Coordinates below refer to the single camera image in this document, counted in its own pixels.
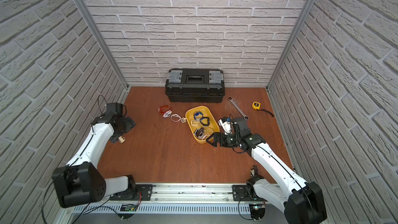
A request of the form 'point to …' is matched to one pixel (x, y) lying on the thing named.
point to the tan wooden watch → (122, 139)
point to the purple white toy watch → (168, 113)
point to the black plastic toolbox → (195, 85)
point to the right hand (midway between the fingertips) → (215, 140)
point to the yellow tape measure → (257, 106)
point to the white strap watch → (182, 120)
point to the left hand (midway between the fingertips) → (127, 125)
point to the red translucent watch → (161, 109)
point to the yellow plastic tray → (201, 123)
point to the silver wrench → (229, 98)
